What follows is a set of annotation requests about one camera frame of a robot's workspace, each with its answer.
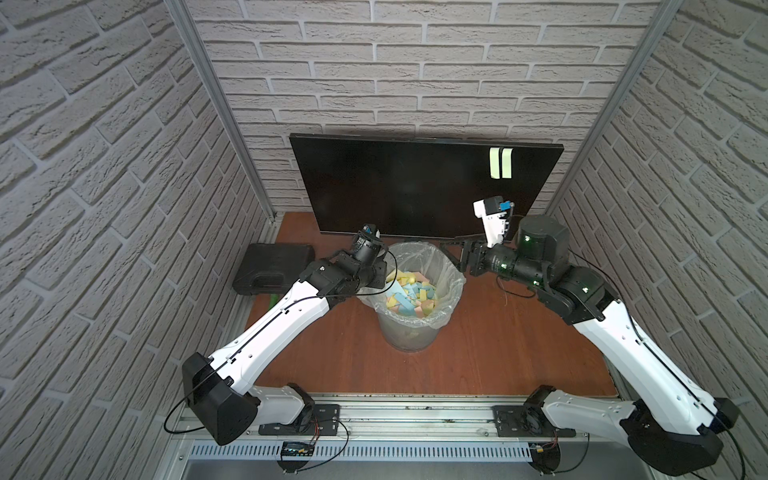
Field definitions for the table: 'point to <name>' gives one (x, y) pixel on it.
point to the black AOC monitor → (421, 187)
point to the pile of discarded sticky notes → (410, 293)
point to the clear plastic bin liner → (422, 257)
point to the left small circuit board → (297, 449)
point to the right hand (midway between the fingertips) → (453, 241)
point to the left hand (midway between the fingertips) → (373, 259)
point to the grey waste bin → (406, 336)
